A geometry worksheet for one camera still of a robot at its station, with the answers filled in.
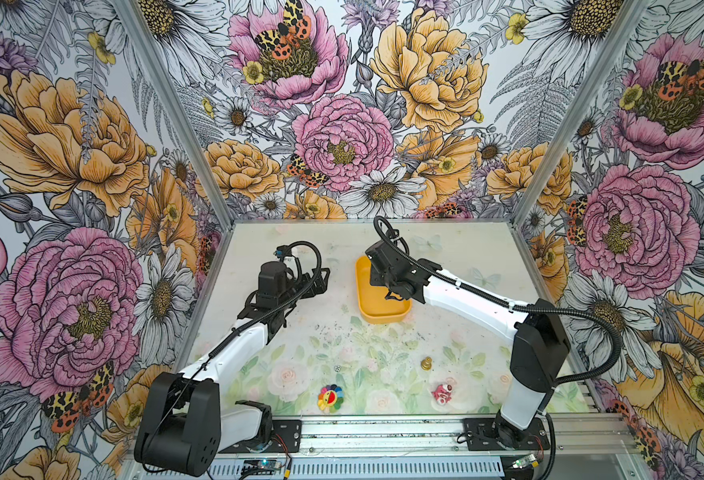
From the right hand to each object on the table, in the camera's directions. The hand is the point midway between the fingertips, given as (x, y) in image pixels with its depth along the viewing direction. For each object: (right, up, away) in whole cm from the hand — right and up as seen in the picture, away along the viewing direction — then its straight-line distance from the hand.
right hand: (382, 276), depth 86 cm
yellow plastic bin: (-2, -10, +9) cm, 14 cm away
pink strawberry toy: (+15, -29, -10) cm, 34 cm away
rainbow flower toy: (-14, -31, -7) cm, 35 cm away
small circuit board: (-29, -43, -15) cm, 54 cm away
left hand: (-18, -1, 0) cm, 18 cm away
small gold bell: (+12, -24, -2) cm, 27 cm away
